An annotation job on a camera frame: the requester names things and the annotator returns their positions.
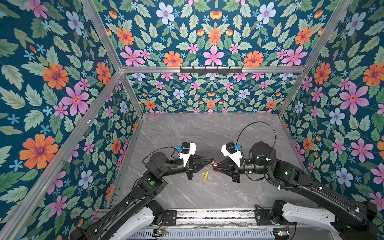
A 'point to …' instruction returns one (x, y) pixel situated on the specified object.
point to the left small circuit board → (160, 232)
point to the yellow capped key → (206, 176)
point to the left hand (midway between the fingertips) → (211, 161)
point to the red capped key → (215, 164)
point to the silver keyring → (211, 164)
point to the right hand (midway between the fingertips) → (215, 165)
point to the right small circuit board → (281, 233)
